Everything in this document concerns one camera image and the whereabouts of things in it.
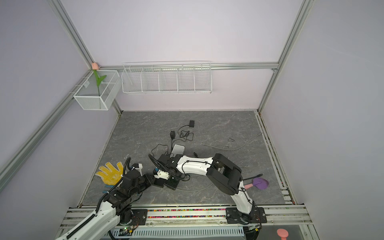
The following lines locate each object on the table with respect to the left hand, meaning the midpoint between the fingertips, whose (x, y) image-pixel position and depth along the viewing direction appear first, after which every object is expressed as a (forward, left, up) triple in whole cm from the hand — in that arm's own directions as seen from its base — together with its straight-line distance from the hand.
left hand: (157, 178), depth 85 cm
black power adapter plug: (+29, -7, +1) cm, 30 cm away
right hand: (-4, -7, -2) cm, 9 cm away
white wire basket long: (+57, -7, +28) cm, 64 cm away
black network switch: (-4, -2, +4) cm, 6 cm away
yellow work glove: (+4, +28, -1) cm, 29 cm away
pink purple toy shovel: (-6, -57, 0) cm, 58 cm away
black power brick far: (+41, -21, -2) cm, 46 cm away
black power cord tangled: (+31, -16, -2) cm, 35 cm away
